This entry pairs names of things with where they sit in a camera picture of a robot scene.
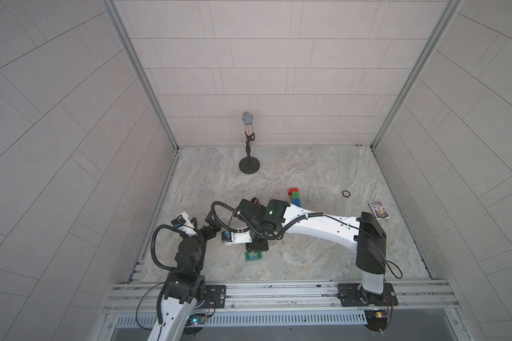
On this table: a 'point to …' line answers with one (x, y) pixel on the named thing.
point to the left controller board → (194, 319)
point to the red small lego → (292, 190)
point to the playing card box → (379, 209)
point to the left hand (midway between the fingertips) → (210, 211)
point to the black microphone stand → (249, 165)
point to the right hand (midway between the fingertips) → (248, 245)
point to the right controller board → (377, 320)
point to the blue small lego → (297, 202)
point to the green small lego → (296, 195)
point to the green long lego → (253, 256)
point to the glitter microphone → (247, 118)
